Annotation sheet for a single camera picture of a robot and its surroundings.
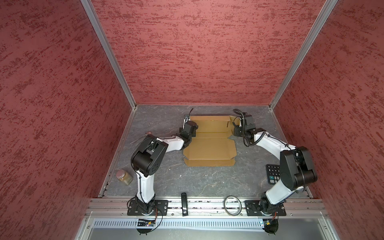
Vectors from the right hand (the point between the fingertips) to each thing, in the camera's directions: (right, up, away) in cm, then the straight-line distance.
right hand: (236, 131), depth 95 cm
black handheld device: (-32, -34, -23) cm, 52 cm away
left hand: (-31, +2, +5) cm, 32 cm away
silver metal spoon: (-61, -2, +9) cm, 62 cm away
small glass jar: (-63, -22, -20) cm, 70 cm away
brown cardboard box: (-16, -10, +2) cm, 19 cm away
